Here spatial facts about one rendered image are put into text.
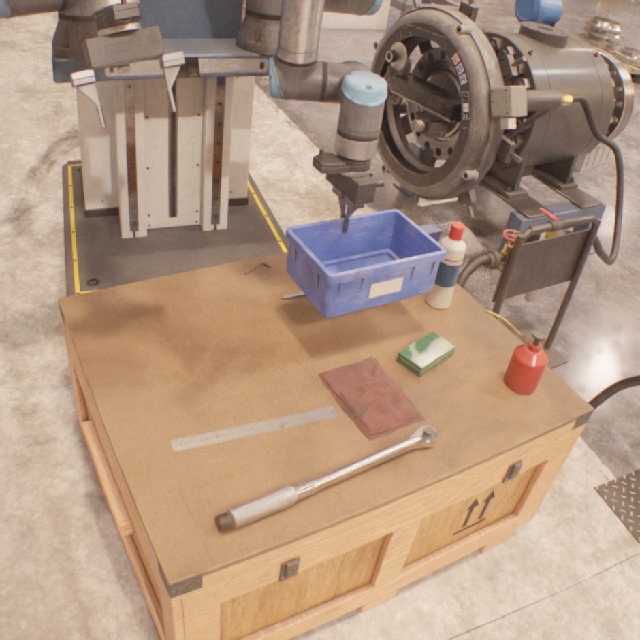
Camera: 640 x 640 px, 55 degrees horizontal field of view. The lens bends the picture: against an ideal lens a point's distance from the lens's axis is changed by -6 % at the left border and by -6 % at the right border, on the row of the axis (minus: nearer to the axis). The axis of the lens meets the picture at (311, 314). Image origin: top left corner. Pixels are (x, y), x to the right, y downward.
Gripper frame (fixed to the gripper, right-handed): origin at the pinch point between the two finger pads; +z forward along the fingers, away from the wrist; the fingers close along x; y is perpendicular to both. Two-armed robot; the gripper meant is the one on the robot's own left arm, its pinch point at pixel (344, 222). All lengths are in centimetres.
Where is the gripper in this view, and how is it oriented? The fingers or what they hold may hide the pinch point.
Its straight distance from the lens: 149.7
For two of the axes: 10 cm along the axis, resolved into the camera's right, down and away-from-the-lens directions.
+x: -4.8, -5.8, 6.7
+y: 8.7, -2.1, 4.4
